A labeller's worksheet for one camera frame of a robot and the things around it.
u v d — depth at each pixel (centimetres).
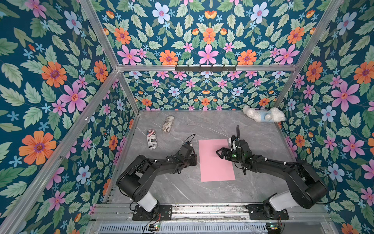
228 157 80
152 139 99
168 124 107
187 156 75
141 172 50
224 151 81
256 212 72
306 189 44
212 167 89
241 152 70
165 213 73
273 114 105
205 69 93
